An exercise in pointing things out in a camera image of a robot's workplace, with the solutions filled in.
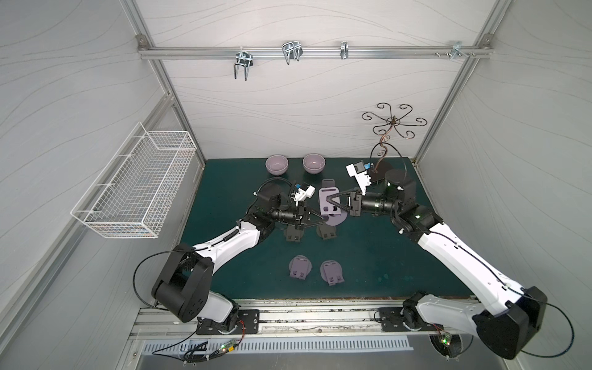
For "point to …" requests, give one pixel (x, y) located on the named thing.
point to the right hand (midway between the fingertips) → (329, 196)
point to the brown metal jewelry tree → (391, 122)
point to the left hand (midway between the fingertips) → (327, 226)
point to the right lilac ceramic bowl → (314, 163)
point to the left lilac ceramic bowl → (277, 165)
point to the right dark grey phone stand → (326, 231)
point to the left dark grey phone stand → (293, 234)
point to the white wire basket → (131, 196)
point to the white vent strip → (178, 348)
